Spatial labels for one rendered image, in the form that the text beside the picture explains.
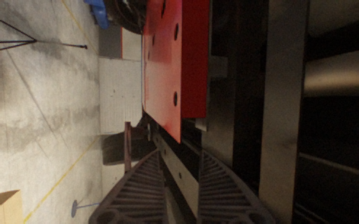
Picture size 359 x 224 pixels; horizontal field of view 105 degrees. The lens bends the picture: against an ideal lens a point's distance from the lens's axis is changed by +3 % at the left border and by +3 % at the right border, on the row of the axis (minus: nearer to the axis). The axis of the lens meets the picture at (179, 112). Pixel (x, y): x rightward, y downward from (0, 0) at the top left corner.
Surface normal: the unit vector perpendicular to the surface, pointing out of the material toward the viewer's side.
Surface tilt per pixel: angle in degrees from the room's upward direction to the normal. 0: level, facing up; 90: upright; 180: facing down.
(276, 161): 180
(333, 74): 178
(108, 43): 90
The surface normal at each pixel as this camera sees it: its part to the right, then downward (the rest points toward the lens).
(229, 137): -0.94, 0.01
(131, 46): 0.35, 0.07
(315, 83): -0.86, 0.45
